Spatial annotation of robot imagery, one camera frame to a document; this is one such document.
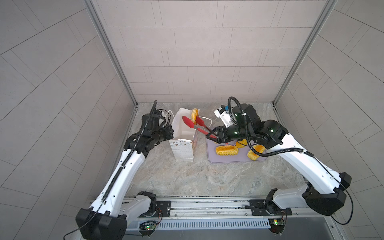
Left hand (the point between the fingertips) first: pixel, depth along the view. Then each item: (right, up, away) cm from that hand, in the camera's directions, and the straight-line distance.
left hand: (177, 128), depth 74 cm
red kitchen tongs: (+7, +3, -10) cm, 13 cm away
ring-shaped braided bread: (+9, +7, -2) cm, 11 cm away
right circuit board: (+47, -44, -6) cm, 65 cm away
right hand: (+15, -3, -12) cm, 20 cm away
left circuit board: (-11, -42, -9) cm, 44 cm away
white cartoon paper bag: (+3, -4, -6) cm, 8 cm away
